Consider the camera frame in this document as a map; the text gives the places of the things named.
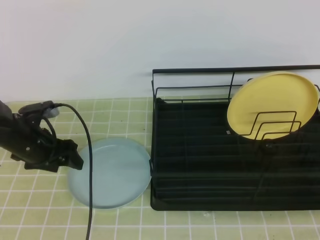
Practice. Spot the yellow round plate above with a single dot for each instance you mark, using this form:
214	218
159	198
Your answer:
272	106

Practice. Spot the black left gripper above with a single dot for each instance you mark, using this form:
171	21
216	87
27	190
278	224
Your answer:
35	146

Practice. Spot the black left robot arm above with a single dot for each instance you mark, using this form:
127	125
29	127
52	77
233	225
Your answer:
36	111

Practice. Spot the black wire dish rack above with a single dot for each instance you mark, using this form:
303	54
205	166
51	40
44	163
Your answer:
199	164

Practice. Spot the light blue round plate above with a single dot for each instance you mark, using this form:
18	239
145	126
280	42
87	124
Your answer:
121	173

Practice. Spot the green checkered tablecloth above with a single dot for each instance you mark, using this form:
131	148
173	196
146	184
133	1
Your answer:
37	205

